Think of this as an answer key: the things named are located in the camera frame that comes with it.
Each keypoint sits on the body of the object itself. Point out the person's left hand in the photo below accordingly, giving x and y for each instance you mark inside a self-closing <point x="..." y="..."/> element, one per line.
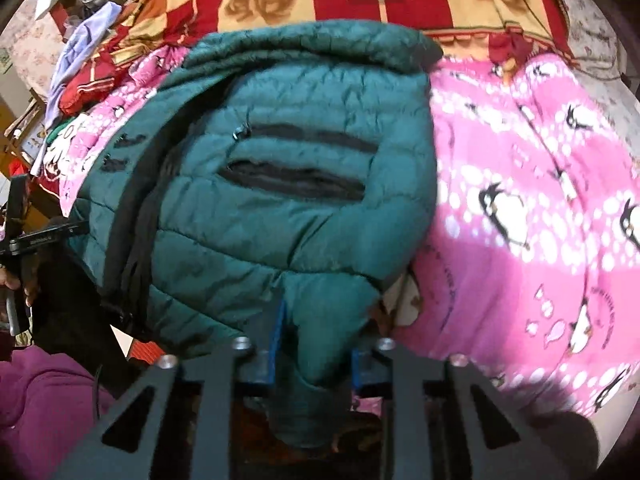
<point x="31" y="294"/>

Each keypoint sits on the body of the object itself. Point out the lavender cloth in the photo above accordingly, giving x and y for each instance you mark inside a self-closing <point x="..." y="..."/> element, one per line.
<point x="82" y="45"/>

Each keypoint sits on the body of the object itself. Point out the wooden frame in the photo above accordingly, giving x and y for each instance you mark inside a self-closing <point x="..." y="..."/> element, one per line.
<point x="22" y="122"/>

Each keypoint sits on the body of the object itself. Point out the green puffer jacket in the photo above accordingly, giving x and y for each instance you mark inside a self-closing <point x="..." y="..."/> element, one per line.
<point x="280" y="210"/>

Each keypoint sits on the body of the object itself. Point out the red ruffled cloth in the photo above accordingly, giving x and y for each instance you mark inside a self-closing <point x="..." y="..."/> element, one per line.
<point x="87" y="87"/>

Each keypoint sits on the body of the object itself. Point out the white floral bed sheet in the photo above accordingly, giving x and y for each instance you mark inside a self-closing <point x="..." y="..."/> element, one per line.
<point x="592" y="35"/>

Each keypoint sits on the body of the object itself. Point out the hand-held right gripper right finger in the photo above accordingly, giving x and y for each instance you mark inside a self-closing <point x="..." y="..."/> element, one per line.
<point x="357" y="367"/>

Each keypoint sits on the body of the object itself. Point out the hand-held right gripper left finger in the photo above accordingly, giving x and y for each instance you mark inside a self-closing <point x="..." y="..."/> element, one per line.
<point x="279" y="325"/>

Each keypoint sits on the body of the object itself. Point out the pink penguin print blanket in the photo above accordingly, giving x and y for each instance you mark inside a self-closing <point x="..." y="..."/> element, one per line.
<point x="475" y="125"/>

